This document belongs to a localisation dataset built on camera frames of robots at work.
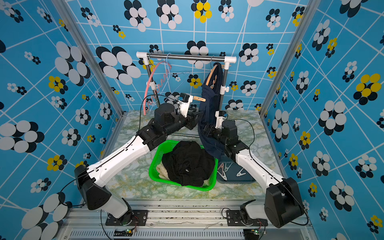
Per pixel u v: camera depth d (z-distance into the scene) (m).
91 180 0.41
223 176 0.87
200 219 0.75
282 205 0.42
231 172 0.87
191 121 0.59
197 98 0.68
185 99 0.56
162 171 0.83
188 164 0.80
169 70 1.02
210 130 0.69
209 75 0.72
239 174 0.87
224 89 0.78
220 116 0.72
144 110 0.71
